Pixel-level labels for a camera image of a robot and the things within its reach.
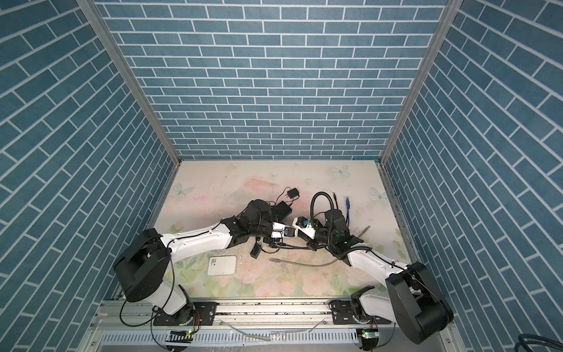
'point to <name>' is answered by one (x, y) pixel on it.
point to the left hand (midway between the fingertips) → (289, 226)
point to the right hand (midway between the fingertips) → (294, 227)
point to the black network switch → (281, 210)
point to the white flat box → (222, 265)
